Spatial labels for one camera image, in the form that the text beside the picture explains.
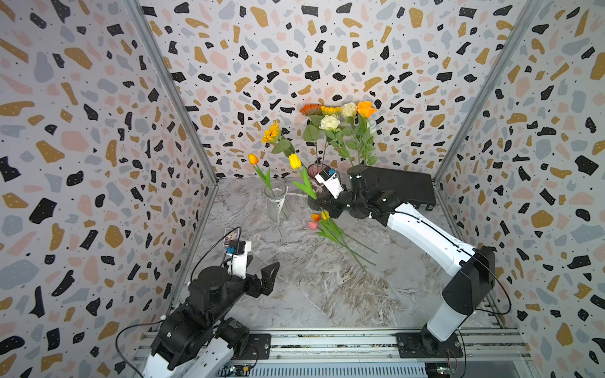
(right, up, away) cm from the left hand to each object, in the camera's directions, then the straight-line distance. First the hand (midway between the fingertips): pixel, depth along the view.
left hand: (268, 261), depth 65 cm
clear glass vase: (-3, +14, +32) cm, 35 cm away
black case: (+65, +22, +57) cm, 89 cm away
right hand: (+14, +16, +11) cm, 24 cm away
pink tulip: (+12, +6, +36) cm, 39 cm away
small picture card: (-22, +2, +32) cm, 39 cm away
